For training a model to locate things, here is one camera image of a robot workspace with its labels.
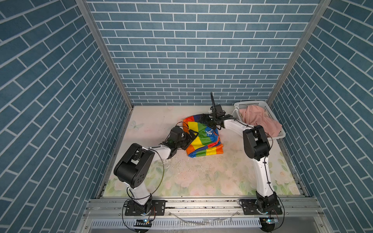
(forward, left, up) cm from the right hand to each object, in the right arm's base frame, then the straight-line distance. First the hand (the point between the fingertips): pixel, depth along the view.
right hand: (201, 120), depth 104 cm
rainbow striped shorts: (-16, -5, -4) cm, 17 cm away
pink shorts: (+5, -38, +3) cm, 38 cm away
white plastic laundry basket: (+5, -26, +1) cm, 26 cm away
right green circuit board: (-56, -36, -10) cm, 68 cm away
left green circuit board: (-62, +25, -9) cm, 68 cm away
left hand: (-16, +2, +2) cm, 17 cm away
